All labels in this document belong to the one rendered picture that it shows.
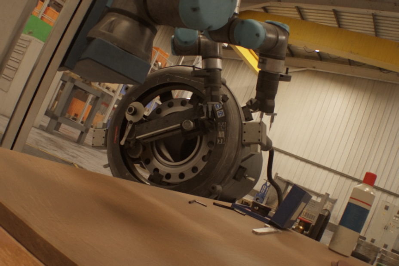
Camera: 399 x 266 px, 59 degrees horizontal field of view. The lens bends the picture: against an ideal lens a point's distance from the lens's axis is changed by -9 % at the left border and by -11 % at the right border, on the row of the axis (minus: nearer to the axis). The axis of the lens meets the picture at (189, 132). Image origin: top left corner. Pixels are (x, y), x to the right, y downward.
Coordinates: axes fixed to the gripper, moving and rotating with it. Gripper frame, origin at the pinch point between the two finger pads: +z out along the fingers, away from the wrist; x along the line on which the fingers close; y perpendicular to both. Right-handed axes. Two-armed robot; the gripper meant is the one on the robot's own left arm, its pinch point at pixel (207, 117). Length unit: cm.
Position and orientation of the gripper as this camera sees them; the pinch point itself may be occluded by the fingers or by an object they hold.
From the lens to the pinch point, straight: 163.4
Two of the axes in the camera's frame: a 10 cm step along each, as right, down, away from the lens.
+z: 0.1, 10.0, -0.3
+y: 9.4, 0.0, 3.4
